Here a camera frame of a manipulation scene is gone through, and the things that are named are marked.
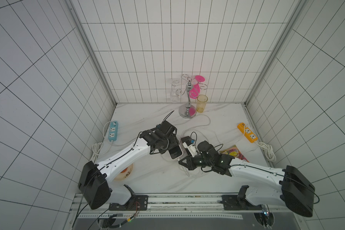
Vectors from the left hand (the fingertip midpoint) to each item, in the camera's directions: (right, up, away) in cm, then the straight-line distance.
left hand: (172, 147), depth 78 cm
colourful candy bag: (+39, -5, +12) cm, 41 cm away
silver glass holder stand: (+12, +22, +35) cm, 43 cm away
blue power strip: (-43, +7, +22) cm, 49 cm away
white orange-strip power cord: (+61, -4, +10) cm, 62 cm away
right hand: (+2, -8, -4) cm, 9 cm away
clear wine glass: (+1, +32, +23) cm, 40 cm away
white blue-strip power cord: (-51, -3, +16) cm, 53 cm away
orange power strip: (+54, +5, +19) cm, 57 cm away
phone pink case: (+10, +2, +16) cm, 19 cm away
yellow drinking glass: (+22, +29, +26) cm, 44 cm away
